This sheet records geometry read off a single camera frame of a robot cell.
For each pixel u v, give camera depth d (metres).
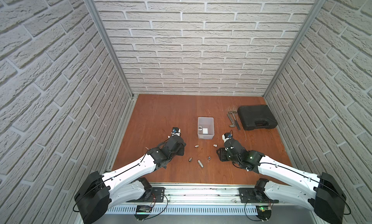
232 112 1.09
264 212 0.70
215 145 0.91
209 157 0.85
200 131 0.97
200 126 0.99
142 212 0.71
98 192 0.39
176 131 0.72
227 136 0.74
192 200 0.73
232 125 1.01
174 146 0.61
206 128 1.01
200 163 0.84
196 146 0.91
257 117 1.00
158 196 0.74
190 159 0.85
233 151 0.62
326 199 0.39
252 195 0.74
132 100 1.21
